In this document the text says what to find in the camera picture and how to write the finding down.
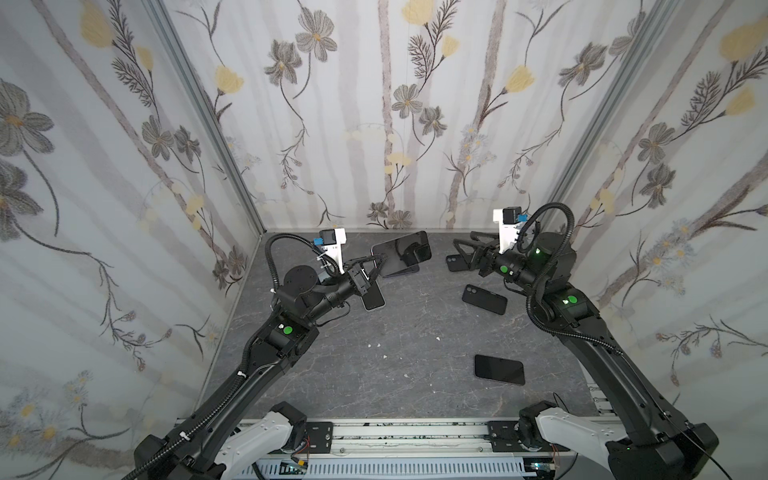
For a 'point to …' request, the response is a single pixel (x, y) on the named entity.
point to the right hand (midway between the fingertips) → (465, 234)
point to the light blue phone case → (376, 309)
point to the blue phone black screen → (372, 303)
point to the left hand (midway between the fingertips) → (382, 252)
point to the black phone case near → (485, 299)
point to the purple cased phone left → (403, 253)
